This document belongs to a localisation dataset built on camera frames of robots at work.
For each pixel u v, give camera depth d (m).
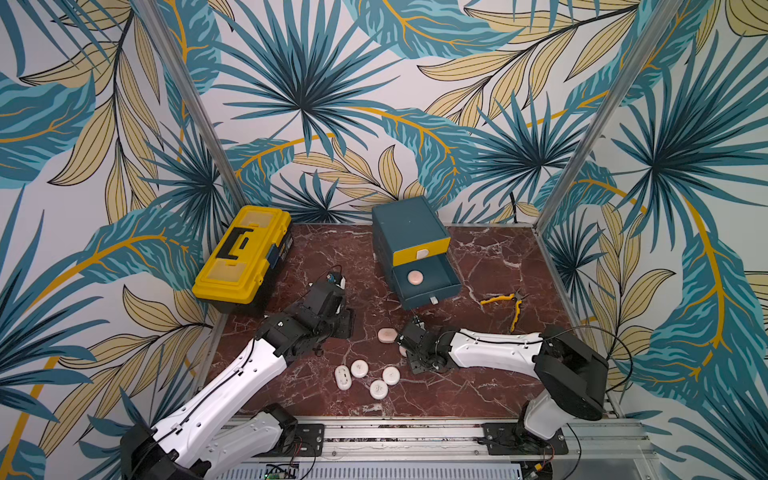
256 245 0.90
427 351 0.65
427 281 0.94
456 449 0.74
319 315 0.55
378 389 0.80
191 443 0.38
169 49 0.72
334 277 0.67
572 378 0.45
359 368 0.84
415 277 0.93
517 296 0.99
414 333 0.67
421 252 0.86
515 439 0.74
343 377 0.82
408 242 0.86
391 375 0.82
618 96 0.82
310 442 0.73
